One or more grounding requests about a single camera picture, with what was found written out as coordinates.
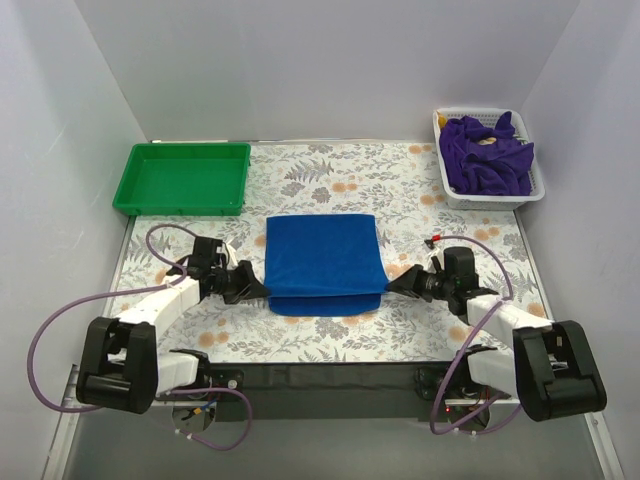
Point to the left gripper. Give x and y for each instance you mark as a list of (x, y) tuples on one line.
[(238, 282)]

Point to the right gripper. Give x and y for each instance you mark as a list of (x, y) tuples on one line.
[(418, 280)]

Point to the blue towel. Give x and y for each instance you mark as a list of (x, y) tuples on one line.
[(323, 265)]

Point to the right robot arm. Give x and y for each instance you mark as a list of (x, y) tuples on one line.
[(547, 366)]

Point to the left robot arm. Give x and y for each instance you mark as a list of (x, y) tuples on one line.
[(131, 339)]

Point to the green plastic tray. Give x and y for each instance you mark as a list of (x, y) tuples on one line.
[(184, 179)]

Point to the purple towel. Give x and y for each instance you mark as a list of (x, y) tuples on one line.
[(480, 160)]

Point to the white plastic laundry basket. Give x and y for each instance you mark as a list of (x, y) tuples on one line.
[(488, 117)]

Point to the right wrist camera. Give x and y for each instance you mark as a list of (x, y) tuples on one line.
[(435, 261)]

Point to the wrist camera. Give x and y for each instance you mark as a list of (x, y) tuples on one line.
[(229, 253), (435, 261)]

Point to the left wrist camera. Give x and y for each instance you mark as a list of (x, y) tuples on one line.
[(229, 253)]

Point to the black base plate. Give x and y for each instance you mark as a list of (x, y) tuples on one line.
[(304, 391)]

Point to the aluminium rail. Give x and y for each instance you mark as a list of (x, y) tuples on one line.
[(75, 395)]

